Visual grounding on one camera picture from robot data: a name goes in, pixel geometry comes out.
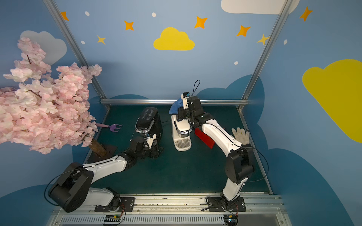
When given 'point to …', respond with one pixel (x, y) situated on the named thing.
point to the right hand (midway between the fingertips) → (180, 109)
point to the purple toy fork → (112, 127)
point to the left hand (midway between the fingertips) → (161, 146)
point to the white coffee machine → (181, 130)
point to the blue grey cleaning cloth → (178, 104)
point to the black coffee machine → (148, 122)
